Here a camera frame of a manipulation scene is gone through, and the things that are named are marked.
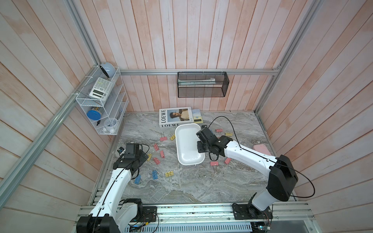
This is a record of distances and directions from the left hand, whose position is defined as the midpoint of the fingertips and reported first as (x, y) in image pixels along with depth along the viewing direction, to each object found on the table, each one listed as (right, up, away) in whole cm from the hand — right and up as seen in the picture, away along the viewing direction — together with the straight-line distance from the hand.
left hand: (140, 161), depth 84 cm
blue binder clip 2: (-2, -11, 0) cm, 11 cm away
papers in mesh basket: (+32, +48, +5) cm, 58 cm away
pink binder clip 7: (+11, +11, +20) cm, 26 cm away
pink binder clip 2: (+45, -3, +7) cm, 46 cm away
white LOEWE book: (+19, +28, +28) cm, 44 cm away
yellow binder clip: (+59, +15, +21) cm, 64 cm away
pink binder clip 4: (+8, -1, +8) cm, 11 cm away
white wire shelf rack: (-15, +31, -2) cm, 34 cm away
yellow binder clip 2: (+17, -8, +1) cm, 19 cm away
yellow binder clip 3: (+3, +2, +10) cm, 11 cm away
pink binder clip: (+52, +18, +24) cm, 60 cm away
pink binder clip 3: (+43, +7, -26) cm, 51 cm away
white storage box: (+27, +12, +3) cm, 30 cm away
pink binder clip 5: (+11, +2, +11) cm, 16 cm away
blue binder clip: (+8, -9, +2) cm, 12 cm away
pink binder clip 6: (+7, +6, +14) cm, 17 cm away
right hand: (+36, +10, +3) cm, 37 cm away
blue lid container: (-23, +27, -8) cm, 36 cm away
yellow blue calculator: (+37, +29, +34) cm, 58 cm away
